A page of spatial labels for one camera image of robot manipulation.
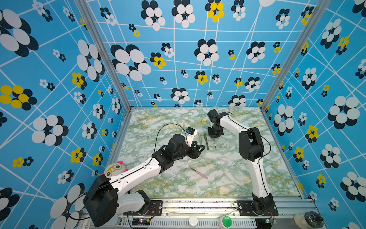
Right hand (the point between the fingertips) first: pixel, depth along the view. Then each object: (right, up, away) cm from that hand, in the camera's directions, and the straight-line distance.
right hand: (213, 136), depth 103 cm
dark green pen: (-6, -2, -2) cm, 7 cm away
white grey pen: (0, -4, -4) cm, 6 cm away
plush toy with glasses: (-61, -16, -24) cm, 67 cm away
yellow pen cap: (-7, +11, +7) cm, 15 cm away
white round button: (-17, -34, -39) cm, 55 cm away
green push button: (-2, -33, -41) cm, 53 cm away
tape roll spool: (+34, -32, -41) cm, 63 cm away
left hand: (-11, -1, -28) cm, 30 cm away
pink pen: (-12, -21, -18) cm, 30 cm away
